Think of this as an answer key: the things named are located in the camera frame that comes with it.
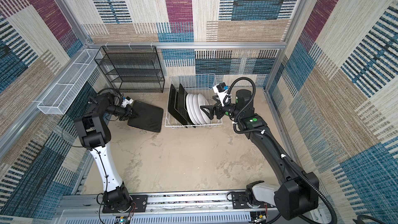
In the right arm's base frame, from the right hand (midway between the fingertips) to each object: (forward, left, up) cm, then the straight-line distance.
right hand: (207, 104), depth 73 cm
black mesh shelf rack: (+43, +50, -11) cm, 67 cm away
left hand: (+12, +43, -23) cm, 50 cm away
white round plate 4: (+14, +2, -15) cm, 21 cm away
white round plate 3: (+8, +6, -13) cm, 17 cm away
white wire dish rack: (+42, +7, -27) cm, 51 cm away
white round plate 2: (+8, +9, -14) cm, 18 cm away
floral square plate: (+7, +19, -10) cm, 23 cm away
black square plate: (+12, +37, -27) cm, 47 cm away
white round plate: (+5, +10, -16) cm, 20 cm away
